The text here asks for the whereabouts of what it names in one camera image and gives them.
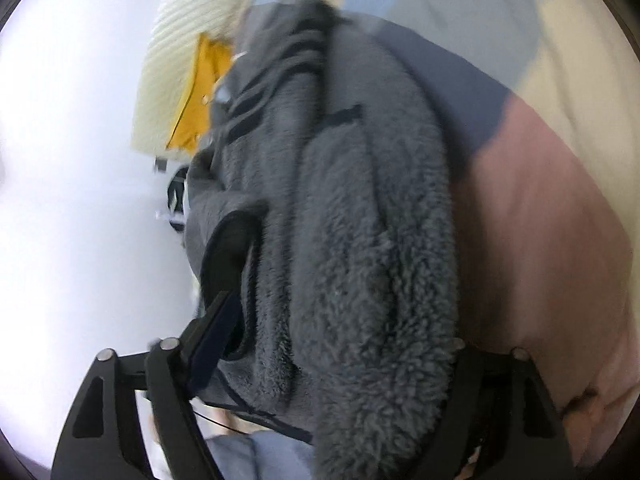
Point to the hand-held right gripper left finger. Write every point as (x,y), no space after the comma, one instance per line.
(215,335)

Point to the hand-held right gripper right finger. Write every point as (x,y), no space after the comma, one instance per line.
(500,363)

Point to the grey fleece jacket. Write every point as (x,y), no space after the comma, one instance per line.
(350,235)

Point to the light blue jeans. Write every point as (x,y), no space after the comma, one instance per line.
(270,460)

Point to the black bag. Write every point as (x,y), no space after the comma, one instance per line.
(177,200)

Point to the checked bed cover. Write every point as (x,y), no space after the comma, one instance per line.
(540,185)

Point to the yellow pillow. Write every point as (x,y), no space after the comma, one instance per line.
(197,100)

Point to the cream quilted headboard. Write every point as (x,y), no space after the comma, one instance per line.
(185,50)

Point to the grey wall switch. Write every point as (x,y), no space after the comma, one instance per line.
(161,164)

